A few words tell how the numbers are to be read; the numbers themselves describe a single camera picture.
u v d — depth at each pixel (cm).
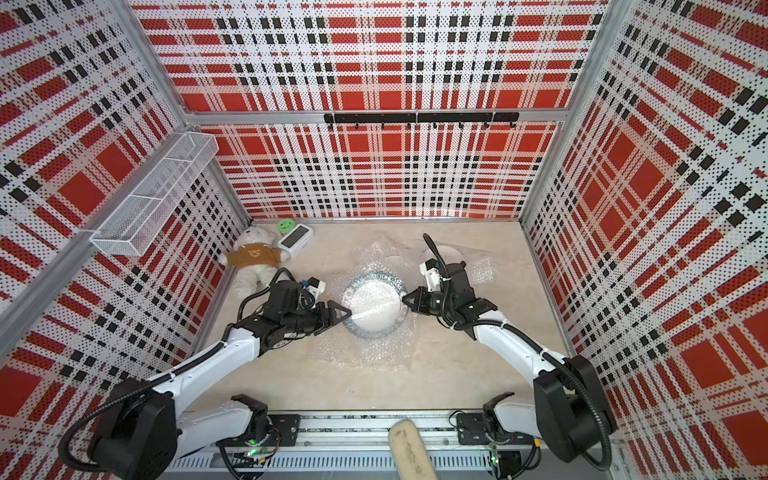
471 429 73
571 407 41
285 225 115
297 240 109
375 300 82
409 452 68
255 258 101
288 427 73
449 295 65
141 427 41
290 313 68
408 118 88
